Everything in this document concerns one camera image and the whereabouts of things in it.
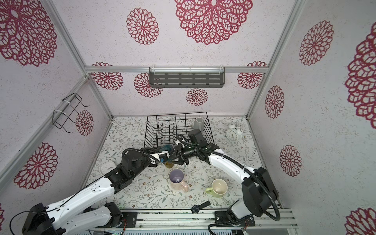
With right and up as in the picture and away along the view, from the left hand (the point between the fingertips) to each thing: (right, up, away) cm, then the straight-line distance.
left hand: (158, 146), depth 77 cm
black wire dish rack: (-3, +8, +32) cm, 33 cm away
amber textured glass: (+4, -12, +11) cm, 17 cm away
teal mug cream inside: (+5, -1, +1) cm, 5 cm away
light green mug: (+33, -25, +6) cm, 42 cm away
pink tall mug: (+9, -20, +9) cm, 24 cm away
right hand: (+5, -6, -6) cm, 9 cm away
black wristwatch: (+20, -33, 0) cm, 39 cm away
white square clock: (-35, -14, +13) cm, 40 cm away
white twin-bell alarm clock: (+47, +6, +22) cm, 52 cm away
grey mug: (+24, +13, +25) cm, 37 cm away
